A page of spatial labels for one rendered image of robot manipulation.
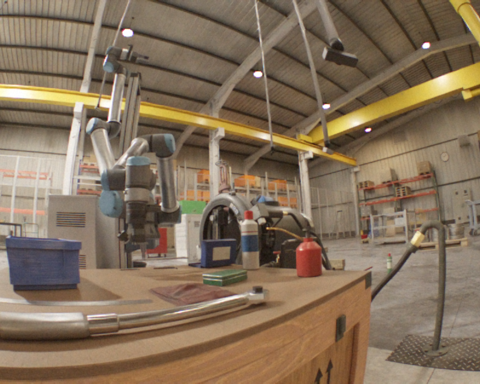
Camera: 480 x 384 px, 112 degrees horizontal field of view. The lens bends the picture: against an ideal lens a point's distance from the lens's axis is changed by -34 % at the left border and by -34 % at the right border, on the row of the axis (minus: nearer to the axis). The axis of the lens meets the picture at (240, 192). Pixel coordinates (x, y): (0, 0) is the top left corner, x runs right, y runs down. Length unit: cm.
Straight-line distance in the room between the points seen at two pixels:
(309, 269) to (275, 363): 37
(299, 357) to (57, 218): 144
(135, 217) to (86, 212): 71
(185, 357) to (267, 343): 14
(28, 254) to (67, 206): 97
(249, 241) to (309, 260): 29
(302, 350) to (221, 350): 20
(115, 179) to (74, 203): 58
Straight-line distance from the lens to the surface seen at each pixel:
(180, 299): 49
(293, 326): 45
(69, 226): 156
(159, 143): 151
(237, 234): 235
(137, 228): 86
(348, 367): 80
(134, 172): 87
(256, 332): 38
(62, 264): 65
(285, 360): 46
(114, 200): 127
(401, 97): 1320
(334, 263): 336
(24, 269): 64
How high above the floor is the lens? 60
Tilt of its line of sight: 10 degrees up
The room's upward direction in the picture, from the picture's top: 2 degrees counter-clockwise
